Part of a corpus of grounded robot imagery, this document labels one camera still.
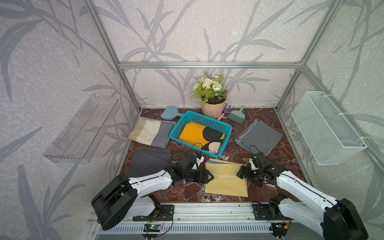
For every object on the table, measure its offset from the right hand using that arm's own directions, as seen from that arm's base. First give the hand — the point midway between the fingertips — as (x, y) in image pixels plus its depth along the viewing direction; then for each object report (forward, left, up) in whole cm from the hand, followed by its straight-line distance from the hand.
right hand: (241, 175), depth 84 cm
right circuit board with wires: (-25, -15, -4) cm, 29 cm away
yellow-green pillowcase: (-3, +9, -1) cm, 10 cm away
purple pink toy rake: (+52, +3, -2) cm, 52 cm away
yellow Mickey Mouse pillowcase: (+24, +19, +1) cm, 31 cm away
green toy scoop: (+47, -6, -2) cm, 47 cm away
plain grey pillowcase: (+27, -17, -1) cm, 32 cm away
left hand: (-2, +19, +3) cm, 20 cm away
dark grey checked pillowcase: (+10, +56, 0) cm, 57 cm away
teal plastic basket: (+40, +27, +6) cm, 49 cm away
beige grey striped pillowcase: (+31, +56, 0) cm, 64 cm away
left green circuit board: (-24, +46, -2) cm, 52 cm away
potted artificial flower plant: (+41, +16, +25) cm, 51 cm away
